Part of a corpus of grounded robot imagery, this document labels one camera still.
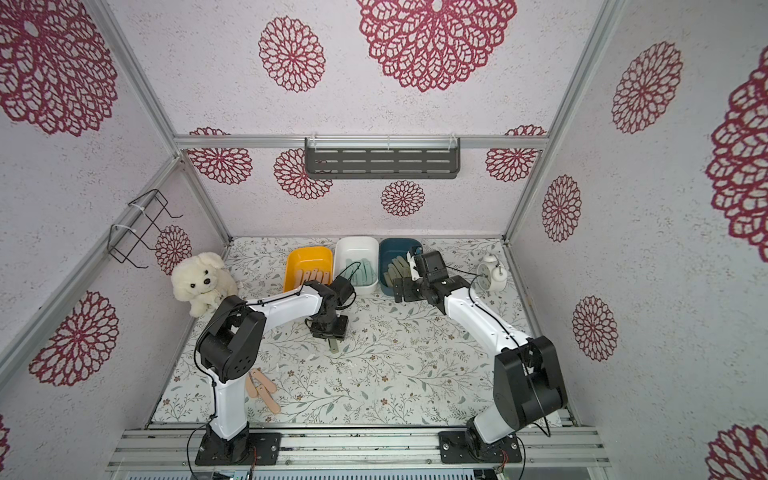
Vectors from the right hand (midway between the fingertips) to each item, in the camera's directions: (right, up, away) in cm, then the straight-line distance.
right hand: (407, 282), depth 88 cm
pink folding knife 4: (-41, -28, -3) cm, 50 cm away
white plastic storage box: (-17, +7, +25) cm, 31 cm away
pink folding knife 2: (-35, +1, +20) cm, 40 cm away
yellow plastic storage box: (-35, +7, +22) cm, 42 cm away
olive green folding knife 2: (0, +5, +22) cm, 23 cm away
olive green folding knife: (-5, +1, +19) cm, 19 cm away
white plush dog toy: (-60, 0, -2) cm, 60 cm away
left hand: (-22, -18, +6) cm, 29 cm away
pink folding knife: (-38, 0, +19) cm, 42 cm away
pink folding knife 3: (-32, +2, +21) cm, 39 cm away
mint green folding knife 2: (-19, +3, +21) cm, 29 cm away
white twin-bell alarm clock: (+28, +2, +8) cm, 29 cm away
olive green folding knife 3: (-22, -20, +4) cm, 30 cm away
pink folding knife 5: (-38, -32, -7) cm, 50 cm away
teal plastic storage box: (-5, +11, +23) cm, 26 cm away
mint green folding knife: (-13, +2, +19) cm, 23 cm away
